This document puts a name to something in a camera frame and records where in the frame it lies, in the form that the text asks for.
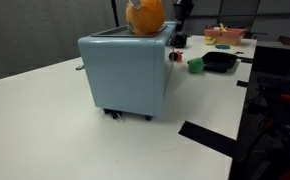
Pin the light blue breakfast machine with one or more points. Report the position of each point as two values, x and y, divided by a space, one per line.
125 73

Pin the small black tape patch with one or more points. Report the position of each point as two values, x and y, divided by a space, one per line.
242 83

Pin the yellow green toy cup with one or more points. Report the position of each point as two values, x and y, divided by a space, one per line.
209 40

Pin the red black small toy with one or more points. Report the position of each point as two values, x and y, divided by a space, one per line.
175 55

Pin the orange plush toy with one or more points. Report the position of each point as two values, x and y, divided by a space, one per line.
145 18

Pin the small black clip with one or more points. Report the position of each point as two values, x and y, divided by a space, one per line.
239 52

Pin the black tripod pole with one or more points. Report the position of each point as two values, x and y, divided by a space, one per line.
115 13

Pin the yellow toy banana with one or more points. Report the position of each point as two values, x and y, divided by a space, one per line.
222 28

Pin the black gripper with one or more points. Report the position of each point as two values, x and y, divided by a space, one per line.
182 9

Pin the black grill pan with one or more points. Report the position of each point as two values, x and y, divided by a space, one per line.
218 61

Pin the red checkered basket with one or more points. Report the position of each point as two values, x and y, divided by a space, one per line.
226 37

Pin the brown box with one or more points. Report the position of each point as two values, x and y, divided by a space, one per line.
289 40

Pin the blue round lid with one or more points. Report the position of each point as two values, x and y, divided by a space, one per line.
222 46

